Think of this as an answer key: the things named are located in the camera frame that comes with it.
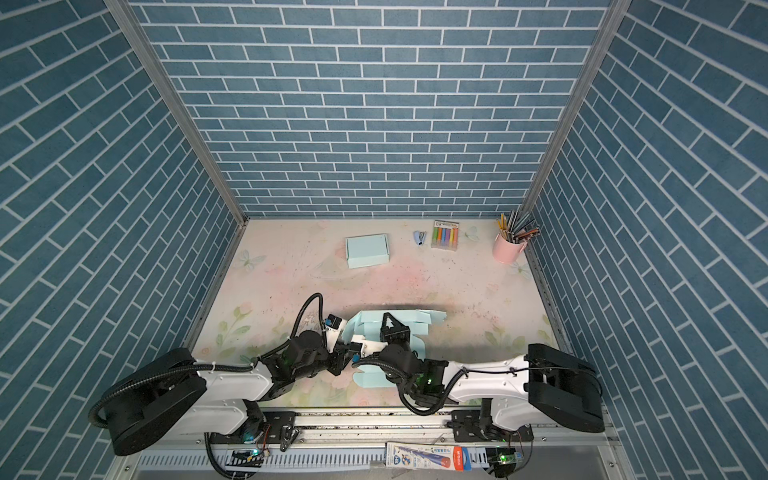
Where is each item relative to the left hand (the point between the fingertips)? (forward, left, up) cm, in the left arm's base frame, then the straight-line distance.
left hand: (356, 351), depth 84 cm
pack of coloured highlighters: (+45, -31, 0) cm, 55 cm away
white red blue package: (-25, -18, 0) cm, 31 cm away
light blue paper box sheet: (+36, -2, +2) cm, 36 cm away
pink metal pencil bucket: (+33, -51, +4) cm, 61 cm away
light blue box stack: (+2, -4, +14) cm, 15 cm away
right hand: (+5, -9, +15) cm, 18 cm away
